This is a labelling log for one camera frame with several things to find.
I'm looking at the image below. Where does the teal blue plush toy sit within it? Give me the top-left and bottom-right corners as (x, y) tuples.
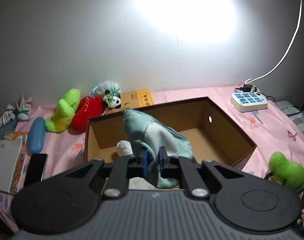
(123, 109), (193, 189)

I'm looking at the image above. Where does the green pear plush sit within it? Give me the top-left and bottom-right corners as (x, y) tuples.
(268, 152), (304, 191)

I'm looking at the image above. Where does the white plush in box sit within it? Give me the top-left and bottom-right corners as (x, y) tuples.
(117, 140), (133, 157)

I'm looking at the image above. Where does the brown cardboard box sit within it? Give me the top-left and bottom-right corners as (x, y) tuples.
(84, 97), (256, 170)

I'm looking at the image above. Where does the yellow book box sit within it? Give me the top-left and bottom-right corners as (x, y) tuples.
(121, 89), (155, 110)

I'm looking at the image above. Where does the small panda plush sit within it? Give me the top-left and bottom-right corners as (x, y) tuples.
(103, 88), (122, 109)

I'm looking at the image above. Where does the red plush toy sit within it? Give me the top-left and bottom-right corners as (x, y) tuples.
(71, 96), (106, 132)

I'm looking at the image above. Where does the grey fluffy plush ball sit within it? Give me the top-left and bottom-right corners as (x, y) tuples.
(90, 80), (121, 98)

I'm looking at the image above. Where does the green yellow plush toy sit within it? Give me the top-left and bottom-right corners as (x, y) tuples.
(45, 88), (81, 133)

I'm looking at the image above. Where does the white blue power strip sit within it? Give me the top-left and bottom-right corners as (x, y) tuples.
(230, 92), (268, 113)

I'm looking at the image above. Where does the blue glasses case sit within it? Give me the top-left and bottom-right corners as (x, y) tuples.
(28, 117), (46, 154)

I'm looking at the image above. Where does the black plug adapter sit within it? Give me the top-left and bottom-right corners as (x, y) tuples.
(235, 84), (253, 93)

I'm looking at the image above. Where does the black smartphone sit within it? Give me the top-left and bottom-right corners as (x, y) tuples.
(23, 153), (48, 188)

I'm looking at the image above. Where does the pink printed bedsheet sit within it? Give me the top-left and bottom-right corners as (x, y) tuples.
(0, 86), (304, 233)

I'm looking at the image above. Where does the white gloves bundle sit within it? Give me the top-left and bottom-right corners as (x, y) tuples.
(0, 95), (34, 127)

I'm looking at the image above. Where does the striped blanket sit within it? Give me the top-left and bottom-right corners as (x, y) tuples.
(276, 101), (304, 134)

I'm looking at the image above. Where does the white lamp cable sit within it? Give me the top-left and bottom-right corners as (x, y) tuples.
(244, 0), (303, 85)

